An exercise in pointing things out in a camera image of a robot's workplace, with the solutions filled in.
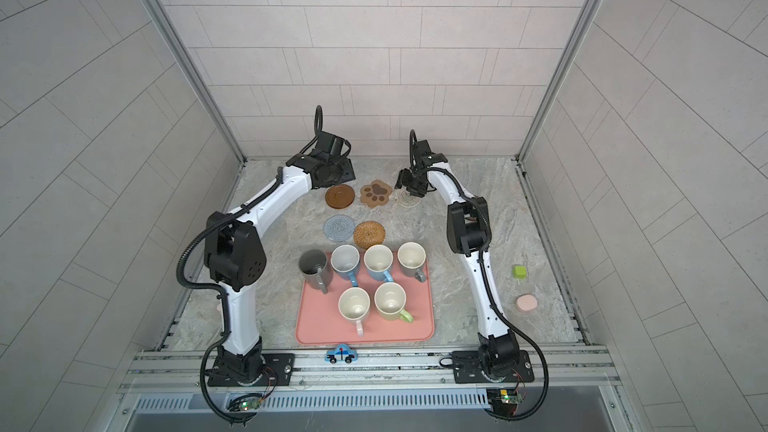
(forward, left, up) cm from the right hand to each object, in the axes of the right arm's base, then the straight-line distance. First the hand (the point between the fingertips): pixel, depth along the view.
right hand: (401, 186), depth 107 cm
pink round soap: (-43, -31, -2) cm, 53 cm away
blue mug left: (-29, +18, +3) cm, 34 cm away
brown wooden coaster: (-3, +22, -1) cm, 22 cm away
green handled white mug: (-41, +6, -1) cm, 41 cm away
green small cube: (-34, -32, -2) cm, 47 cm away
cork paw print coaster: (-3, +9, 0) cm, 9 cm away
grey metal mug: (-30, +27, +2) cm, 40 cm away
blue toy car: (-52, +18, 0) cm, 55 cm away
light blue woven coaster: (-16, +21, -1) cm, 26 cm away
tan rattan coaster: (-18, +12, -2) cm, 22 cm away
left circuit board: (-61, +38, +1) cm, 72 cm away
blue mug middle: (-29, +9, +2) cm, 31 cm away
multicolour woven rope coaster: (-5, -1, -2) cm, 5 cm away
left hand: (-4, +14, +15) cm, 21 cm away
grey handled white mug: (-30, -1, +2) cm, 30 cm away
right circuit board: (-64, -19, -4) cm, 67 cm away
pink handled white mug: (-41, +15, +1) cm, 44 cm away
